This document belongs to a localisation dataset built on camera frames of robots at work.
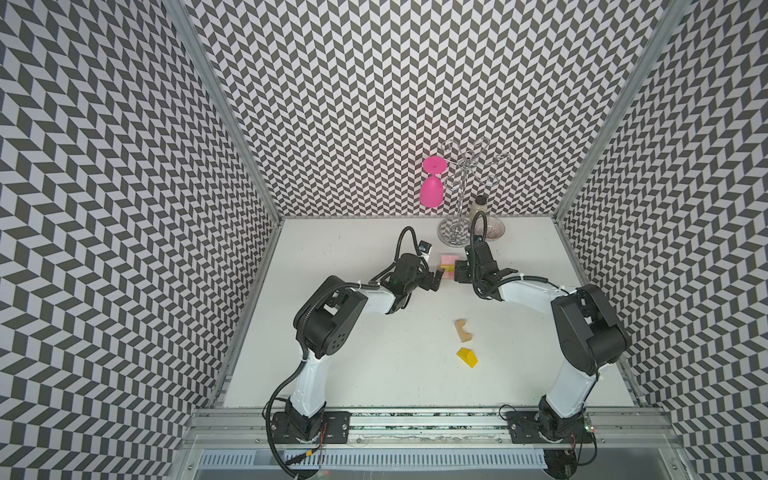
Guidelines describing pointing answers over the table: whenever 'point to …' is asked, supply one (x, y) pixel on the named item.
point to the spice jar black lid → (481, 199)
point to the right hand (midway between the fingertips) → (465, 272)
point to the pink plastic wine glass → (432, 190)
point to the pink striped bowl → (494, 227)
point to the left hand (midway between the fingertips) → (432, 264)
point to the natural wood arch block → (464, 336)
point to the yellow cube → (449, 267)
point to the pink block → (449, 259)
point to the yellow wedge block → (468, 356)
